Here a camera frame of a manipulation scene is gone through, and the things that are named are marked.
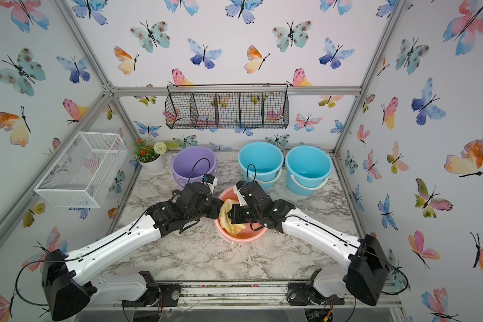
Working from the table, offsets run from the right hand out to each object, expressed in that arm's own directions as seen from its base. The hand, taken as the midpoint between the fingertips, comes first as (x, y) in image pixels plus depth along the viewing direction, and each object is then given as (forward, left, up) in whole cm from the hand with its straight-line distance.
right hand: (228, 214), depth 74 cm
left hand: (+4, +2, +2) cm, 5 cm away
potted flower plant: (+33, +45, -7) cm, 56 cm away
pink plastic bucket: (-2, -8, -13) cm, 16 cm away
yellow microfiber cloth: (-3, 0, +1) cm, 3 cm away
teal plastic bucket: (+26, -33, -3) cm, 42 cm away
